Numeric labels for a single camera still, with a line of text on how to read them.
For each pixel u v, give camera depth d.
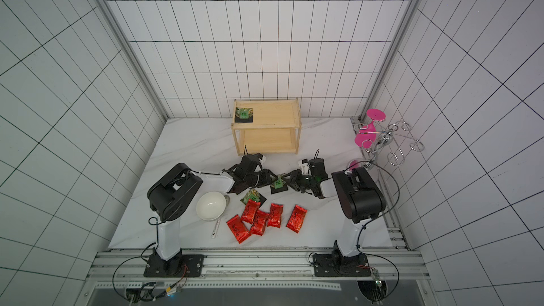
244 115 0.92
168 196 0.51
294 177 0.86
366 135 0.88
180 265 0.70
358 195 0.50
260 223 0.81
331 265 0.73
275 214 0.83
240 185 0.74
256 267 0.74
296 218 0.82
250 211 0.83
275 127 0.90
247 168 0.76
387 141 0.74
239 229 0.80
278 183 0.92
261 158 0.90
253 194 0.90
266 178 0.84
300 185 0.86
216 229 0.81
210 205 0.84
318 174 0.78
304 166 0.92
